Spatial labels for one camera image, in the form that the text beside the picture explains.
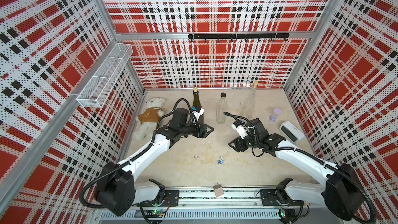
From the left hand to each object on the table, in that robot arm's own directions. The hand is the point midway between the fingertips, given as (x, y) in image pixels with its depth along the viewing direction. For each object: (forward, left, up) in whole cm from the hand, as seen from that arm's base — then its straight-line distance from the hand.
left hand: (209, 127), depth 80 cm
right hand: (-5, -14, -7) cm, 17 cm away
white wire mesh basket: (+20, +67, +6) cm, 71 cm away
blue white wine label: (-11, -7, -17) cm, 22 cm away
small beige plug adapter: (-26, -4, -15) cm, 31 cm away
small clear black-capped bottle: (+21, -8, -10) cm, 25 cm away
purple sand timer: (+17, -43, -9) cm, 47 cm away
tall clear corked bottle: (+17, -24, -2) cm, 29 cm away
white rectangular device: (+4, -49, -12) cm, 50 cm away
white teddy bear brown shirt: (+12, +38, -10) cm, 41 cm away
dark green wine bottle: (+12, +7, +8) cm, 16 cm away
